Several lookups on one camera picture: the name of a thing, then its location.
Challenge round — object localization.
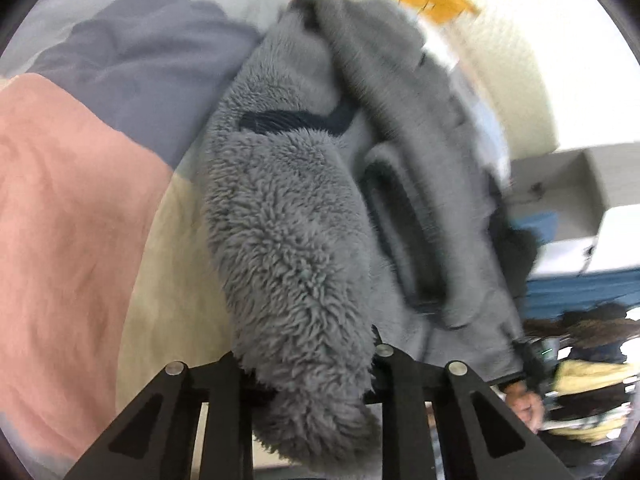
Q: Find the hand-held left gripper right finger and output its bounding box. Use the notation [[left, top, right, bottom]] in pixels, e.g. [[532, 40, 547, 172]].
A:
[[370, 342, 576, 480]]

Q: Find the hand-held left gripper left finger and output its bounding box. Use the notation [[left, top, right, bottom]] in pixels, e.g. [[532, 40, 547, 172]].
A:
[[64, 352, 256, 480]]

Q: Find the grey fleece jacket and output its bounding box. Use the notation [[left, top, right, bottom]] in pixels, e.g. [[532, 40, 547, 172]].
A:
[[202, 0, 546, 476]]

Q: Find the person's right hand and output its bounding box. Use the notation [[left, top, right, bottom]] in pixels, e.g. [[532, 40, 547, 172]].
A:
[[501, 380, 547, 434]]

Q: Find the pale yellow cloth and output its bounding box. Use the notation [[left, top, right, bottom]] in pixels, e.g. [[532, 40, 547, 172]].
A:
[[545, 360, 640, 444]]

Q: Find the dark patterned hanging clothing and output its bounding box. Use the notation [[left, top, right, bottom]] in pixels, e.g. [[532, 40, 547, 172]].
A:
[[522, 302, 640, 362]]

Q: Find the blue curtain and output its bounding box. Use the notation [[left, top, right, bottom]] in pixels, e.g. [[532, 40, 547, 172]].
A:
[[525, 269, 640, 319]]

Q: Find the black jacket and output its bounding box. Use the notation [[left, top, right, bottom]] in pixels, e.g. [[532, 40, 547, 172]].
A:
[[492, 220, 542, 306]]

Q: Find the blue towel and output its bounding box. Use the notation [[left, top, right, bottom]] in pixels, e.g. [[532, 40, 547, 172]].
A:
[[515, 211, 560, 247]]

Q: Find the grey built-in cabinet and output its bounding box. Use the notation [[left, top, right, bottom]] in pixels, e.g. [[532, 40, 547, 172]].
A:
[[510, 145, 640, 277]]

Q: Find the patchwork duvet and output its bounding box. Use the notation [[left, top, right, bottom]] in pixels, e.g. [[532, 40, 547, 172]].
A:
[[0, 0, 351, 476]]

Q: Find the cream quilted headboard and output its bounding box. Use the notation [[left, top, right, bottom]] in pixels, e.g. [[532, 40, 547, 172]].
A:
[[415, 0, 564, 161]]

